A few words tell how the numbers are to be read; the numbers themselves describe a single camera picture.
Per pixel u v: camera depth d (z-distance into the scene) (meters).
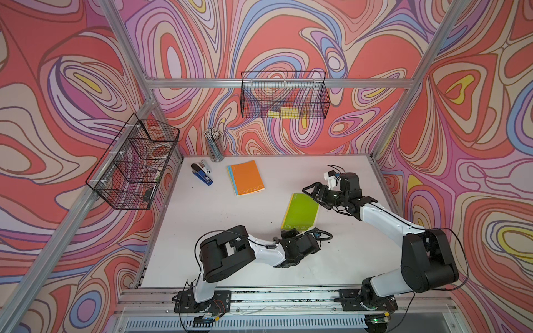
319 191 0.78
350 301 0.73
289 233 0.79
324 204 0.78
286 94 0.96
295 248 0.68
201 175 1.08
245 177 1.08
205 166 1.12
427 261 0.43
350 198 0.68
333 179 0.81
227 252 0.51
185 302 0.73
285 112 0.91
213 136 1.05
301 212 0.96
